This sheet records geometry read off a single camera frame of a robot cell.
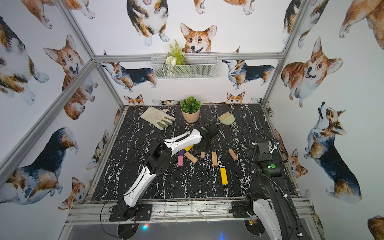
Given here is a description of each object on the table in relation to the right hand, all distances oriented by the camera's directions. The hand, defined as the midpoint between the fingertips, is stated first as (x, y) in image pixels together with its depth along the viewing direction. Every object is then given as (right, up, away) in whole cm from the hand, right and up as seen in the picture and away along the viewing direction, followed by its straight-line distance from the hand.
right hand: (254, 148), depth 77 cm
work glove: (-60, +15, +37) cm, 72 cm away
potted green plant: (-35, +22, +26) cm, 48 cm away
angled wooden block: (-7, -7, +16) cm, 19 cm away
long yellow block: (-14, -18, +7) cm, 24 cm away
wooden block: (-34, -9, +16) cm, 38 cm away
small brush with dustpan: (-7, +15, +36) cm, 39 cm away
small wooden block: (-26, -7, +16) cm, 32 cm away
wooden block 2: (-19, -10, +15) cm, 26 cm away
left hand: (-23, -5, +18) cm, 30 cm away
